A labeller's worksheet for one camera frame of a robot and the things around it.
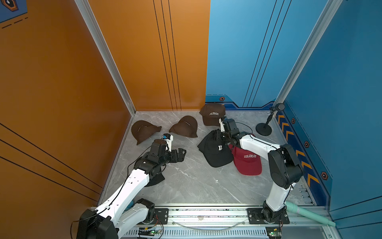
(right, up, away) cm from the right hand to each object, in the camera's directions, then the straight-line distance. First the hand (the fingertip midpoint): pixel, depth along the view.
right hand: (216, 133), depth 96 cm
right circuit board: (+25, -46, -25) cm, 58 cm away
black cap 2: (-29, -15, -38) cm, 50 cm away
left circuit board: (-36, -46, -25) cm, 64 cm away
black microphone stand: (+37, +2, +13) cm, 39 cm away
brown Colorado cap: (-1, +15, +16) cm, 22 cm away
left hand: (-22, -8, -14) cm, 27 cm away
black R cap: (0, -19, -5) cm, 20 cm away
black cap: (-1, -8, -6) cm, 11 cm away
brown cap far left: (-51, +2, +6) cm, 51 cm away
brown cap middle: (-20, +4, +10) cm, 22 cm away
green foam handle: (+34, -35, -23) cm, 54 cm away
